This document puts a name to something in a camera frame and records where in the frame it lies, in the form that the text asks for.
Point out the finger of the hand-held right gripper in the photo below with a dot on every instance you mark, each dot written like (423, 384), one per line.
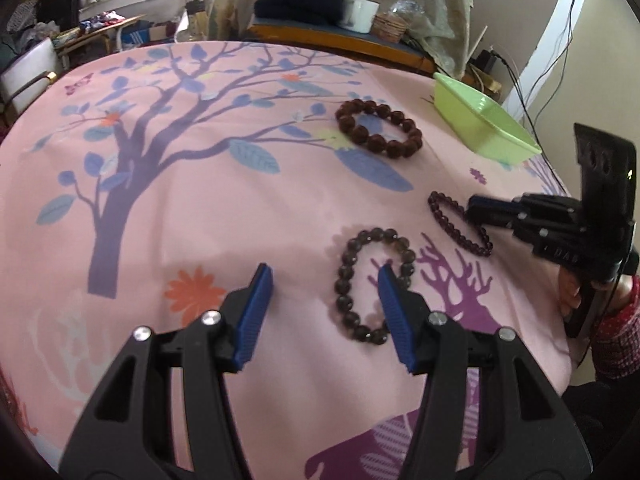
(545, 237)
(492, 210)

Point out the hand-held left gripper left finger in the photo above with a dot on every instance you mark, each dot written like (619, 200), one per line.
(255, 315)

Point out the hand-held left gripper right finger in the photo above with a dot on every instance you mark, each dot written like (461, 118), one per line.
(395, 315)

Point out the green plastic basket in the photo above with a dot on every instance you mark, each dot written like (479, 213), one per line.
(492, 122)

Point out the person's right forearm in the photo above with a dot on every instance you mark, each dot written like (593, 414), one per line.
(620, 345)

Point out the person's right hand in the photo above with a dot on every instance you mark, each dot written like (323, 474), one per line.
(570, 292)

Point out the pink tree printed blanket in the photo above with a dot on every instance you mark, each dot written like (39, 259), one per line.
(200, 210)

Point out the black charger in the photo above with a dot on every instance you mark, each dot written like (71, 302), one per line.
(485, 59)

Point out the cookie container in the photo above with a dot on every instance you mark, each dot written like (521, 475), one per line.
(390, 27)

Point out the grey dotted cloth cover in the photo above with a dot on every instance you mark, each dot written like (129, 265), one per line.
(430, 0)

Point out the wooden bench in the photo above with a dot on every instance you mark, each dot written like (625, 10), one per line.
(340, 42)

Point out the white enamel mug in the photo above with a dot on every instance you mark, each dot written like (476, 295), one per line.
(357, 12)

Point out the dark folded clothing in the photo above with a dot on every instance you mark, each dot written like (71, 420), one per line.
(300, 5)

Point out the blue shoe box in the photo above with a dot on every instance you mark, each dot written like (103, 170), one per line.
(136, 37)

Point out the low wooden table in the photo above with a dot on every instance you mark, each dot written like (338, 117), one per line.
(100, 30)

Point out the white chair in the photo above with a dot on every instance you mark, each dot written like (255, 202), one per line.
(27, 67)

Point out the black bag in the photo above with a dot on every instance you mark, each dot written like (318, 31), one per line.
(60, 5)

